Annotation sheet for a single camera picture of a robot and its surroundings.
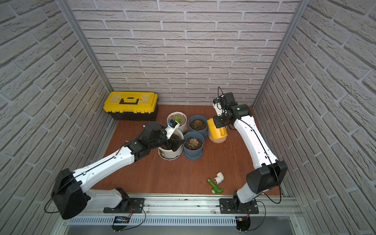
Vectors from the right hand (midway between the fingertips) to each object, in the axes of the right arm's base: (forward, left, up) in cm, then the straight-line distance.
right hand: (221, 121), depth 79 cm
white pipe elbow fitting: (-24, +3, -23) cm, 33 cm away
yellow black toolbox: (+23, +57, -8) cm, 62 cm away
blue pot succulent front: (-6, +17, -17) cm, 24 cm away
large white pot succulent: (-8, +32, -21) cm, 39 cm away
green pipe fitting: (-29, +6, -23) cm, 38 cm away
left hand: (-2, +26, -3) cm, 26 cm away
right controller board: (-45, -6, -26) cm, 52 cm away
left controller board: (-41, +56, -28) cm, 75 cm away
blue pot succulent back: (+10, +12, -14) cm, 21 cm away
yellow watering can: (-5, +3, -5) cm, 8 cm away
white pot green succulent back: (+14, +23, -13) cm, 30 cm away
